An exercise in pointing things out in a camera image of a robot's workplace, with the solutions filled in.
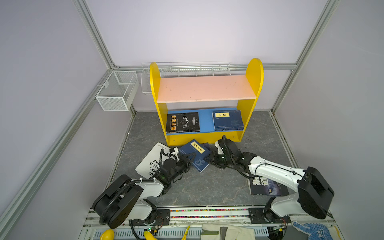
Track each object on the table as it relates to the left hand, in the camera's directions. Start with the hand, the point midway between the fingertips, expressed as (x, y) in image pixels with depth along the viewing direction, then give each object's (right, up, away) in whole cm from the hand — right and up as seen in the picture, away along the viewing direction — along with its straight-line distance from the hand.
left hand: (198, 155), depth 81 cm
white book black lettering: (-28, -7, +7) cm, 30 cm away
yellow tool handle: (-21, -32, -17) cm, 42 cm away
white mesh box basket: (-54, +39, +17) cm, 69 cm away
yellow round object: (-40, -32, -15) cm, 54 cm away
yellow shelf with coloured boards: (+6, +31, +46) cm, 56 cm away
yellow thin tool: (-6, -34, -14) cm, 37 cm away
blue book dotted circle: (+5, +2, +18) cm, 19 cm away
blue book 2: (0, -3, -2) cm, 3 cm away
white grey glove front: (+11, -34, -12) cm, 37 cm away
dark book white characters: (+36, -17, +2) cm, 40 cm away
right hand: (+4, -3, 0) cm, 5 cm away
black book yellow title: (-10, +18, +13) cm, 24 cm away
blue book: (+19, +20, +13) cm, 30 cm away
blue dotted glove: (+56, -33, -11) cm, 66 cm away
